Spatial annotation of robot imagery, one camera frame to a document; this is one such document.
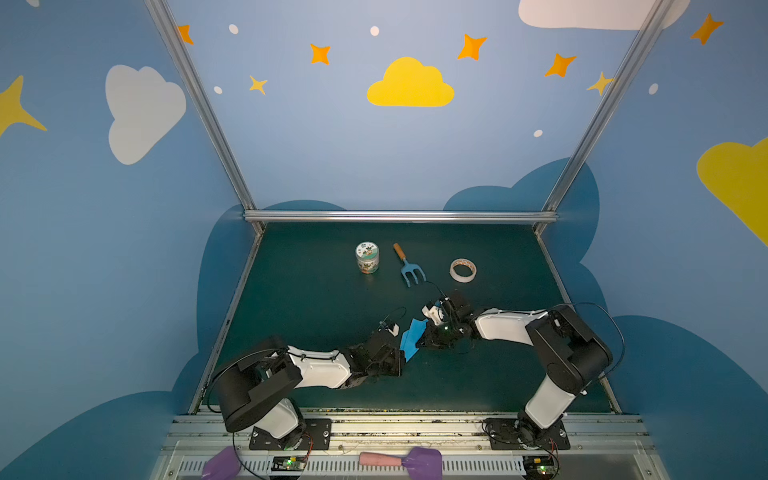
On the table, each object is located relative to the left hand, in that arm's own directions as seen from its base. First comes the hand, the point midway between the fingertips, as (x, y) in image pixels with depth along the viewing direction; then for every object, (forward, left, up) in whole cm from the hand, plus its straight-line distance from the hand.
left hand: (410, 365), depth 85 cm
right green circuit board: (-23, -31, -2) cm, 39 cm away
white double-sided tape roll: (+32, -20, -1) cm, 38 cm away
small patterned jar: (+35, +14, +7) cm, 38 cm away
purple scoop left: (-24, +46, -2) cm, 52 cm away
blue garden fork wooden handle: (+36, -1, -1) cm, 36 cm away
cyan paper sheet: (+9, -1, -1) cm, 9 cm away
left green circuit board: (-23, +31, -2) cm, 39 cm away
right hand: (+7, -3, -1) cm, 8 cm away
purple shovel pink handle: (-23, -2, +1) cm, 23 cm away
